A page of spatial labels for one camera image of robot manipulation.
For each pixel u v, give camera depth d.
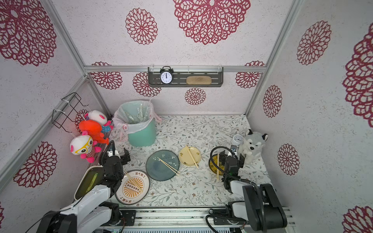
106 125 1.02
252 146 0.83
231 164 0.68
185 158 0.95
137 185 0.83
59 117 0.73
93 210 0.53
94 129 0.89
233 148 0.76
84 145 0.80
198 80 0.90
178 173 0.87
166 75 0.90
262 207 0.39
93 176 0.83
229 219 0.71
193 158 0.94
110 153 0.71
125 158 0.81
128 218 0.73
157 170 0.90
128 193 0.81
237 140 1.01
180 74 0.95
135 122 0.91
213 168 0.91
